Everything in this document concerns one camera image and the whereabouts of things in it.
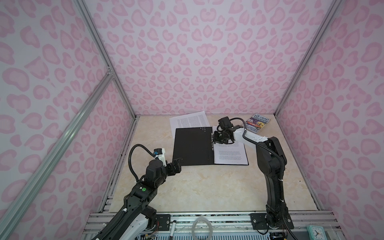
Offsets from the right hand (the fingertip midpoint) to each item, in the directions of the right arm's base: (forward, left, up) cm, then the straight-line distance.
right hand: (214, 137), depth 100 cm
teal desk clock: (-50, -45, -3) cm, 68 cm away
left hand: (-21, +22, +10) cm, 32 cm away
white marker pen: (-51, +21, -3) cm, 55 cm away
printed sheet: (-9, -13, -5) cm, 16 cm away
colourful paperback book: (+15, -32, -3) cm, 36 cm away
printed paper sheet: (+21, +13, -5) cm, 25 cm away
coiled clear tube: (-46, +9, -9) cm, 47 cm away
